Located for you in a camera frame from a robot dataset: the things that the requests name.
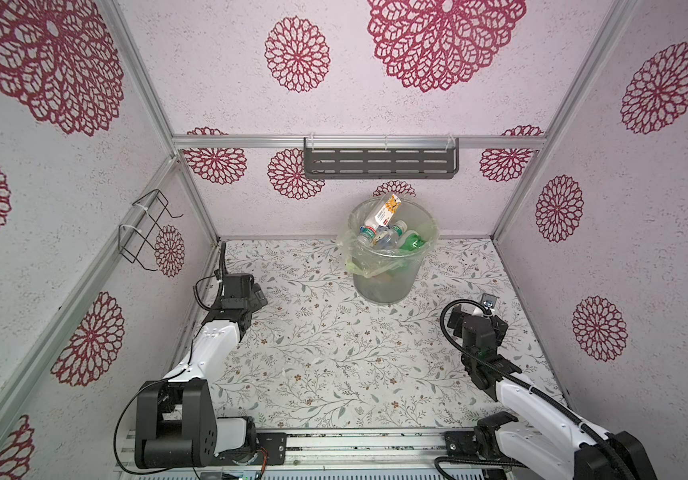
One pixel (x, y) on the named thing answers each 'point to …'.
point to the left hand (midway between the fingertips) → (242, 303)
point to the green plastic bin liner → (367, 261)
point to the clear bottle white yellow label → (367, 239)
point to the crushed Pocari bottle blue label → (388, 237)
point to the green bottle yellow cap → (413, 242)
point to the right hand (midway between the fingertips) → (477, 308)
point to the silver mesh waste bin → (398, 284)
